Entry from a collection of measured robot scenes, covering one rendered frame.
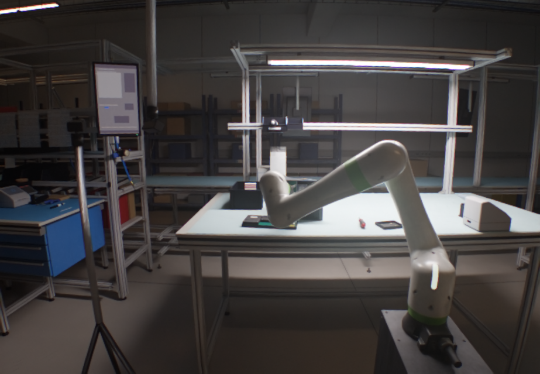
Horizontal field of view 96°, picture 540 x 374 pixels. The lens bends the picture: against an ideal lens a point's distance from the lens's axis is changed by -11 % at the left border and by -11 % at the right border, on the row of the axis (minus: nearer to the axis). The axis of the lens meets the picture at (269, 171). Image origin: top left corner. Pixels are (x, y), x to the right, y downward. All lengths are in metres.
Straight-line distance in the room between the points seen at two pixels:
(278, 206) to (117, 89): 1.52
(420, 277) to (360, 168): 0.38
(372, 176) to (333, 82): 4.83
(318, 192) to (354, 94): 4.84
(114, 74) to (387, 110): 4.90
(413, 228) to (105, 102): 1.98
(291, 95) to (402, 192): 2.35
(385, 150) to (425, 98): 5.38
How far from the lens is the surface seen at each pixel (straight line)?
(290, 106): 3.18
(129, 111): 2.16
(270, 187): 1.04
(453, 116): 2.39
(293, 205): 0.98
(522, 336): 2.16
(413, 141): 6.09
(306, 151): 5.02
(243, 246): 1.28
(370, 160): 0.87
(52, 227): 2.15
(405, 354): 1.00
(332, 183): 0.91
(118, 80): 2.15
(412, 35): 6.37
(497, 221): 1.59
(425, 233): 1.09
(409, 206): 1.06
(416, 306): 1.01
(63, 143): 2.69
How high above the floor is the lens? 1.43
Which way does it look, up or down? 7 degrees down
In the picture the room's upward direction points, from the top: straight up
